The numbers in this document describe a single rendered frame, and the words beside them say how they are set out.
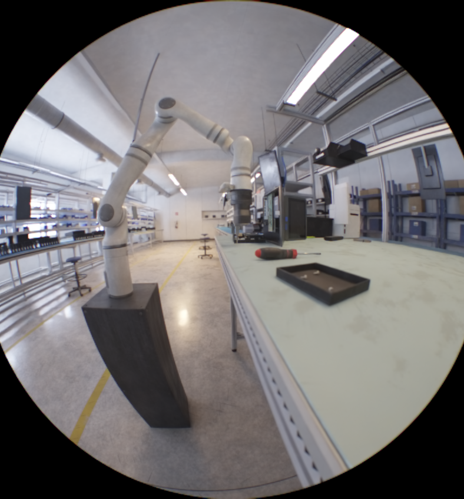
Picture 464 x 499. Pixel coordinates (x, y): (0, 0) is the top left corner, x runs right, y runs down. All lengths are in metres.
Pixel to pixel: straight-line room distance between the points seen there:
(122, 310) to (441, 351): 0.61
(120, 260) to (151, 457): 1.04
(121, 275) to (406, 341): 0.64
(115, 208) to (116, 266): 0.18
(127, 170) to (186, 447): 1.28
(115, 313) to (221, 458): 0.90
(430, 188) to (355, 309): 2.08
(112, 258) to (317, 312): 0.56
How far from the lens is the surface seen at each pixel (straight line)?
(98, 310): 0.59
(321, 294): 0.18
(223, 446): 1.11
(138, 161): 0.59
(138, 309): 0.53
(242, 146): 0.60
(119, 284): 0.60
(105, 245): 0.59
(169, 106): 0.66
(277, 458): 1.11
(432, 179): 2.20
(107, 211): 0.57
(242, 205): 0.56
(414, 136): 0.98
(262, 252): 0.35
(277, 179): 2.01
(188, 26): 2.97
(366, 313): 0.17
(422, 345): 0.16
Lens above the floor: 1.08
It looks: 9 degrees down
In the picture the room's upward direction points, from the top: 1 degrees counter-clockwise
